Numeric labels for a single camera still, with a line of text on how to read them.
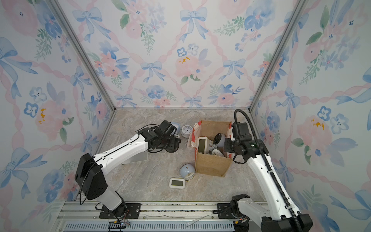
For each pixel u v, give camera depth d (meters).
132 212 0.73
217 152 0.86
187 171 0.80
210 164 0.74
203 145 0.88
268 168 0.44
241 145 0.51
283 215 0.37
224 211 0.73
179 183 0.80
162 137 0.61
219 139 0.87
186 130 1.02
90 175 0.42
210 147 0.93
